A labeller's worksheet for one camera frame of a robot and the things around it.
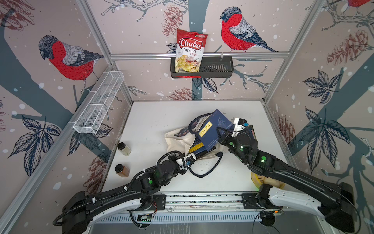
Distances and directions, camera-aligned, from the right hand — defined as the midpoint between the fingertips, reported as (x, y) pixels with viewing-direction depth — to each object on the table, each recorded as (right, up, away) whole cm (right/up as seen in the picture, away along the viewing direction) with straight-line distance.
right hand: (215, 128), depth 70 cm
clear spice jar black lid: (-52, -14, +15) cm, 56 cm away
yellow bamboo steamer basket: (+24, -28, +5) cm, 37 cm away
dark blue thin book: (-3, -3, +4) cm, 6 cm away
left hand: (-13, -12, +5) cm, 18 cm away
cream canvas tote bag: (-18, -7, +6) cm, 20 cm away
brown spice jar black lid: (-49, -24, +6) cm, 55 cm away
